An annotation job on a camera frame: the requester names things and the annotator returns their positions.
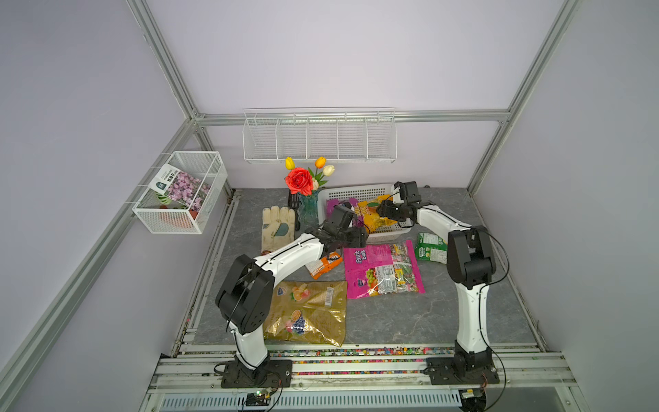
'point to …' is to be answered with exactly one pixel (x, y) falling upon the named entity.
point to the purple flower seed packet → (181, 187)
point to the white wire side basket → (157, 213)
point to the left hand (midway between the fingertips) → (360, 237)
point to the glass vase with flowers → (304, 184)
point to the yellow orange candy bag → (372, 220)
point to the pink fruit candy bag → (377, 269)
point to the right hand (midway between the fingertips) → (382, 207)
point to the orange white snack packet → (318, 268)
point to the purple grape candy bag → (357, 221)
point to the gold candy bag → (312, 311)
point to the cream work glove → (278, 227)
